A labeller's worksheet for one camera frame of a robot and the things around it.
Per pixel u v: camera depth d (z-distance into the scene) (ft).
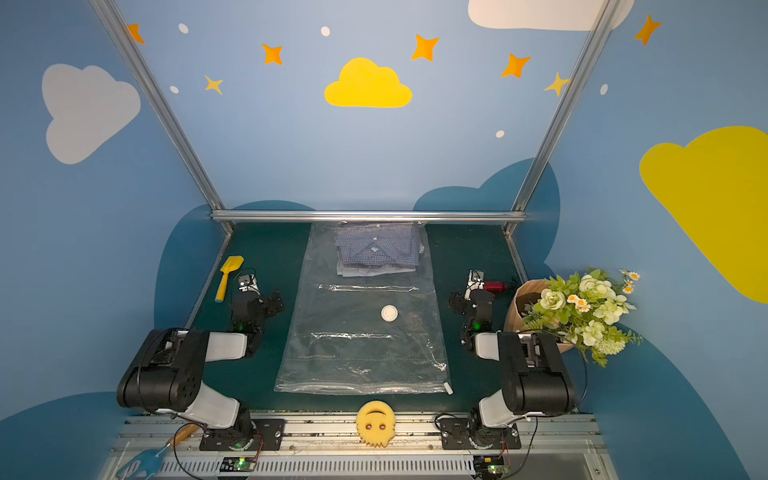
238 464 2.33
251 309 2.39
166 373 1.49
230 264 3.52
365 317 3.16
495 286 3.34
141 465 2.27
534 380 1.47
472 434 2.22
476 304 2.34
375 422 2.40
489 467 2.32
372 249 3.52
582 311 2.13
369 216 3.82
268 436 2.42
